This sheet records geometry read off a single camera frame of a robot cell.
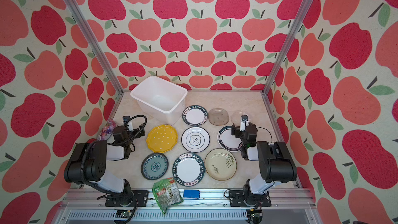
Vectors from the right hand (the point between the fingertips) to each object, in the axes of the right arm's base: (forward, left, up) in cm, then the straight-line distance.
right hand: (244, 126), depth 94 cm
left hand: (-6, +66, +1) cm, 67 cm away
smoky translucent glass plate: (+11, +15, -7) cm, 20 cm away
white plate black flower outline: (-9, +29, -6) cm, 31 cm away
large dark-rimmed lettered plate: (-27, +31, -6) cm, 42 cm away
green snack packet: (-40, +40, -5) cm, 57 cm away
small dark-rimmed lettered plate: (+10, +32, -7) cm, 34 cm away
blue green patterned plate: (-27, +50, -5) cm, 57 cm away
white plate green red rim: (-8, +9, -8) cm, 14 cm away
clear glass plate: (+11, +3, -5) cm, 12 cm away
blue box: (-38, +28, -6) cm, 48 cm away
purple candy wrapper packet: (-11, +84, 0) cm, 85 cm away
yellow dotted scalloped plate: (-10, +50, -6) cm, 52 cm away
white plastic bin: (+21, +59, -4) cm, 63 cm away
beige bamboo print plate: (-23, +13, -6) cm, 27 cm away
